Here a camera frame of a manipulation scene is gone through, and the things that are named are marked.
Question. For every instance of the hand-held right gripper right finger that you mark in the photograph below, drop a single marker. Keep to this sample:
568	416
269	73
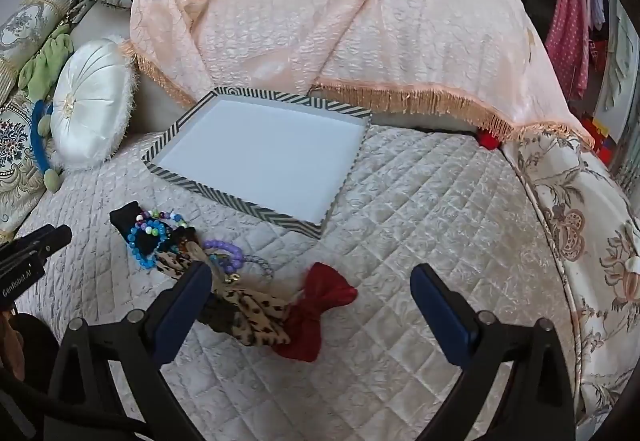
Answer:
440	316

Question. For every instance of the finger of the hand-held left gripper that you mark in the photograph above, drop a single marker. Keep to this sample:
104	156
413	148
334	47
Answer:
52	237

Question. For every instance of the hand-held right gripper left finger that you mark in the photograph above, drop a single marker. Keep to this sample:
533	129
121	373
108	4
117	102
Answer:
186	303

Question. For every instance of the black knit headband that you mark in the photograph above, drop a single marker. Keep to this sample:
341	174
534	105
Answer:
127	218

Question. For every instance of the striped rim white tray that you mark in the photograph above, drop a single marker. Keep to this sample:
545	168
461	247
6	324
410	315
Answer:
260	156

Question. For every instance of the beige floral embroidered cushion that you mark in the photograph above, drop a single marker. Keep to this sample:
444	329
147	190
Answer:
20	161

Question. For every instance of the cream quilted sofa cover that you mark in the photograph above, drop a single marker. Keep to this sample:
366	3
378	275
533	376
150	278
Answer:
425	221

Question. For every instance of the red bow hair clip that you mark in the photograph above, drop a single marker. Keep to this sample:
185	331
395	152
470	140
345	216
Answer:
325	296

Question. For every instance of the white round satin pillow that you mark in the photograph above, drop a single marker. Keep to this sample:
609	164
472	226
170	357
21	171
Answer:
90	101

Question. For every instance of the cream floral print cushion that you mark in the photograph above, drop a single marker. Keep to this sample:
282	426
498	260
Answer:
590	241

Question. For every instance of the green plush toy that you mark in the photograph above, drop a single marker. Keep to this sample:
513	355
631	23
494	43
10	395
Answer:
47	63

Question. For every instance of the small red object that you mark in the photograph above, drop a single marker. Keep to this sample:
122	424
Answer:
487	139

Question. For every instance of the pale embroidered bolster cushion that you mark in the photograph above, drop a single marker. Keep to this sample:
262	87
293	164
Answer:
30	31

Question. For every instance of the pink polka dot garment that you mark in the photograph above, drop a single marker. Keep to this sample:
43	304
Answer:
567	31

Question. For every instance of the peach fringed blanket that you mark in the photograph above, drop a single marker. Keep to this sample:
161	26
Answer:
350	11

